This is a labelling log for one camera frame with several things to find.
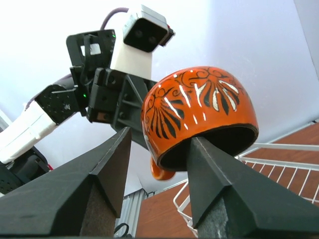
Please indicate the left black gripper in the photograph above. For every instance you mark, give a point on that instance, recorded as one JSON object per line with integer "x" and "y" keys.
{"x": 116, "y": 99}

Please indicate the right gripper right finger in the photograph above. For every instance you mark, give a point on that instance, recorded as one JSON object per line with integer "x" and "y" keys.
{"x": 231, "y": 200}

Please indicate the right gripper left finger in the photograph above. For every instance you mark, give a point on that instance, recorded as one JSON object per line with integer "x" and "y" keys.
{"x": 80, "y": 198}

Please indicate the small orange cup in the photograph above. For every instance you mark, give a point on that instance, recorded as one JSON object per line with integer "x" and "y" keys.
{"x": 198, "y": 101}

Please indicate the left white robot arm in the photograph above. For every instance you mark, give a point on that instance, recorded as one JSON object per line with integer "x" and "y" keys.
{"x": 20, "y": 162}

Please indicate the aluminium frame rail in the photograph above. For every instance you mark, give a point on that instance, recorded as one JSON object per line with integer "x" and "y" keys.
{"x": 127, "y": 224}

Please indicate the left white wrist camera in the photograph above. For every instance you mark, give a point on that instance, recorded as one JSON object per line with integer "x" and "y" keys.
{"x": 136, "y": 40}

